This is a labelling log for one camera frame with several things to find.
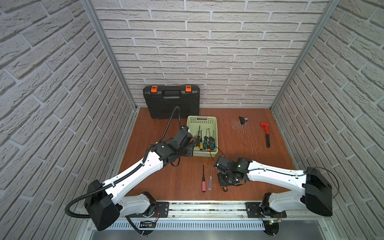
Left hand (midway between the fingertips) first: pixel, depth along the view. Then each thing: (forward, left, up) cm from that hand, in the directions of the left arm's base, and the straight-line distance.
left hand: (193, 145), depth 78 cm
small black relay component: (+31, -37, -15) cm, 51 cm away
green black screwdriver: (+11, -8, -16) cm, 21 cm away
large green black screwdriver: (+10, -12, -14) cm, 21 cm away
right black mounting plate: (-28, -33, -17) cm, 47 cm away
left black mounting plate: (-28, +16, -17) cm, 36 cm away
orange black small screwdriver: (-19, -17, -12) cm, 28 cm away
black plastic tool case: (+30, +20, +4) cm, 37 cm away
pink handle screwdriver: (-15, -6, -17) cm, 23 cm away
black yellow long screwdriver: (+14, -3, -17) cm, 22 cm away
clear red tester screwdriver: (-14, -10, -17) cm, 24 cm away
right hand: (-15, -16, -14) cm, 26 cm away
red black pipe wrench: (+25, -54, -15) cm, 62 cm away
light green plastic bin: (+26, -13, -16) cm, 33 cm away
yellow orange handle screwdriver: (+11, -5, -16) cm, 20 cm away
